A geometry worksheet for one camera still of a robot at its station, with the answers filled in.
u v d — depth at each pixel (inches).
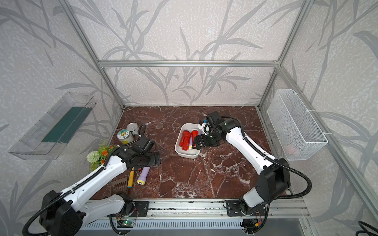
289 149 28.5
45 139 24.7
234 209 28.6
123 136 36.7
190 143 36.9
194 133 37.8
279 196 17.5
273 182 16.3
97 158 30.2
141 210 29.4
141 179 31.9
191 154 35.7
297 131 24.3
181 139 38.1
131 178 32.4
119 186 31.7
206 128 28.0
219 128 22.4
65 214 14.7
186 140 36.9
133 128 39.2
